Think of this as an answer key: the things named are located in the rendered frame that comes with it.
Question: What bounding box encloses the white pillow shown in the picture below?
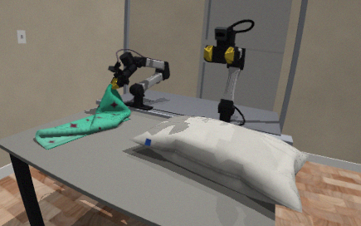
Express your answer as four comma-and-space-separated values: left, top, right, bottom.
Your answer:
130, 115, 309, 213

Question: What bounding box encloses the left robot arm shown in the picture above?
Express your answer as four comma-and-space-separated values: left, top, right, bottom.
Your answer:
215, 27, 246, 123

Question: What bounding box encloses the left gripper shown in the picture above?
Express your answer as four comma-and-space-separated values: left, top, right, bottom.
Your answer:
203, 45, 237, 64

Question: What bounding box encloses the green pillowcase with star pattern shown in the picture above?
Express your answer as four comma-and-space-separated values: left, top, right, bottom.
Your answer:
35, 84, 131, 150

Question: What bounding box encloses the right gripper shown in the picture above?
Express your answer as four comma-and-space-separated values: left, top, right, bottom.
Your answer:
110, 69, 131, 90

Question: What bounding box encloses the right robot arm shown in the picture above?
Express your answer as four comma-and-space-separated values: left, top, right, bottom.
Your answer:
108, 52, 170, 111

